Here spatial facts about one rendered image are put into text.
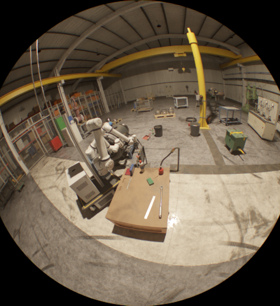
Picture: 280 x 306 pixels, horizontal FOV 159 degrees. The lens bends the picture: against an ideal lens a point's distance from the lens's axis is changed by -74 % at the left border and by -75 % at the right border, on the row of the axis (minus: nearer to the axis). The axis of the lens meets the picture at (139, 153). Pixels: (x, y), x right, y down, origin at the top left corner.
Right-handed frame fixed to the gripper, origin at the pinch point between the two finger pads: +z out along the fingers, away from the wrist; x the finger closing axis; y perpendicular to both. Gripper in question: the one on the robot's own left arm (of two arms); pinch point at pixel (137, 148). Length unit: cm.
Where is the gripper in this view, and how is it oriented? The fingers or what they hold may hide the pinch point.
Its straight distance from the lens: 232.2
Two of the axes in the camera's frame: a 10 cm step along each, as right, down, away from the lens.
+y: 7.4, 2.4, -6.2
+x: 6.4, -5.4, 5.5
